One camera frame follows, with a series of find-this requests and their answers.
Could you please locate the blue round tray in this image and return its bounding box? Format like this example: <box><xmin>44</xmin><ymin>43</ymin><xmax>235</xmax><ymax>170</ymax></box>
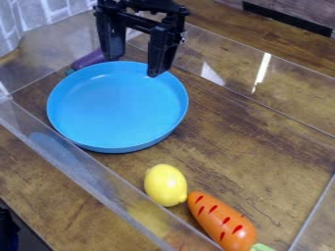
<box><xmin>46</xmin><ymin>61</ymin><xmax>188</xmax><ymax>153</ymax></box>

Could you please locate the white checkered curtain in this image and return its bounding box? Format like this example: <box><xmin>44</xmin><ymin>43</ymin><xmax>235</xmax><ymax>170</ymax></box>
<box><xmin>0</xmin><ymin>0</ymin><xmax>98</xmax><ymax>58</ymax></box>

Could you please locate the orange toy carrot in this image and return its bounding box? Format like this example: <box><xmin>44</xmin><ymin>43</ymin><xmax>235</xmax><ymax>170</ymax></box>
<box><xmin>187</xmin><ymin>191</ymin><xmax>275</xmax><ymax>251</ymax></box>

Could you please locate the black object at corner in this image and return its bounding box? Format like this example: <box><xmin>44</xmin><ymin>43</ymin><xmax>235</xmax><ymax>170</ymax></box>
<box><xmin>0</xmin><ymin>207</ymin><xmax>20</xmax><ymax>251</ymax></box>

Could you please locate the yellow toy lemon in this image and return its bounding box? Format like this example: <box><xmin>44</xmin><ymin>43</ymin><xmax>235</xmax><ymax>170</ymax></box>
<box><xmin>144</xmin><ymin>164</ymin><xmax>187</xmax><ymax>207</ymax></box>

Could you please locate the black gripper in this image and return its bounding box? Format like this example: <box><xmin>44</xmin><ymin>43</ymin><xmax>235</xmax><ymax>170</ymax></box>
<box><xmin>95</xmin><ymin>0</ymin><xmax>190</xmax><ymax>77</ymax></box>

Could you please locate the purple toy eggplant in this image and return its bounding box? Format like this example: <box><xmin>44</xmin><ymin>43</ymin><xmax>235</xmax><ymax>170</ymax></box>
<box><xmin>66</xmin><ymin>48</ymin><xmax>106</xmax><ymax>75</ymax></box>

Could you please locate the clear acrylic enclosure wall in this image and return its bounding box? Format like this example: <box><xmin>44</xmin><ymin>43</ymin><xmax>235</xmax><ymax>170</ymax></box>
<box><xmin>0</xmin><ymin>0</ymin><xmax>335</xmax><ymax>251</ymax></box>

